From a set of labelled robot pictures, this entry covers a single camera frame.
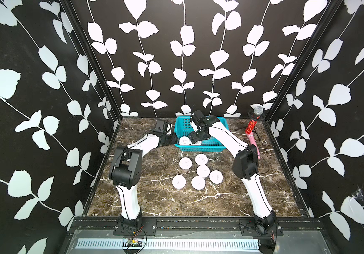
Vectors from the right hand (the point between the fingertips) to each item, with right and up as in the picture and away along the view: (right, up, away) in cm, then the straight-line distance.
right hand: (194, 135), depth 97 cm
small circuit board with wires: (-29, -48, -26) cm, 62 cm away
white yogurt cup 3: (-6, -16, -7) cm, 18 cm away
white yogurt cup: (-7, -3, +1) cm, 8 cm away
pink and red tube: (+36, +3, +5) cm, 36 cm away
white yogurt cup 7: (-9, -24, -13) cm, 29 cm away
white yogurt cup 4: (+3, -14, -6) cm, 15 cm away
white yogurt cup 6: (+11, -22, -13) cm, 28 cm away
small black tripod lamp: (+36, +13, -8) cm, 39 cm away
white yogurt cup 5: (+4, -20, -10) cm, 22 cm away
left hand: (-10, -1, +1) cm, 11 cm away
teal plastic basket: (-8, +5, +17) cm, 19 cm away
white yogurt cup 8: (+1, -25, -13) cm, 28 cm away
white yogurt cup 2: (+1, -5, -2) cm, 5 cm away
